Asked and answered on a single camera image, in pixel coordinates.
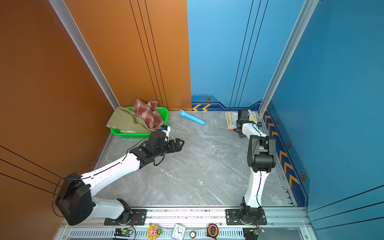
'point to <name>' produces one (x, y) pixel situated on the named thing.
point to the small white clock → (178, 231)
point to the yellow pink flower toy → (153, 231)
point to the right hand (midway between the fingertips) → (239, 125)
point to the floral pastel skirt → (232, 117)
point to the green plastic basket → (163, 112)
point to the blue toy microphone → (182, 112)
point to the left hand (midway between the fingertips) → (179, 141)
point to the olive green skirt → (124, 119)
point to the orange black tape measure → (212, 231)
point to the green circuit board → (123, 232)
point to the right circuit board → (252, 233)
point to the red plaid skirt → (148, 112)
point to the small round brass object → (193, 234)
